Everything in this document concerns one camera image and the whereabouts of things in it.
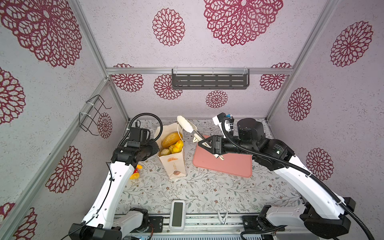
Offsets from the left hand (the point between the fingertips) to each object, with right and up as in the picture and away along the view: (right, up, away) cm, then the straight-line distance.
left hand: (156, 149), depth 76 cm
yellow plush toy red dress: (-14, -16, +10) cm, 23 cm away
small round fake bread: (+4, -2, +3) cm, 5 cm away
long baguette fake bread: (+7, +5, +5) cm, 10 cm away
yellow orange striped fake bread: (+11, +1, +2) cm, 11 cm away
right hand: (+21, +6, -20) cm, 30 cm away
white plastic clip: (+33, -35, -2) cm, 48 cm away
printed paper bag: (+8, -8, +3) cm, 12 cm away
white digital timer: (+11, -32, -3) cm, 34 cm away
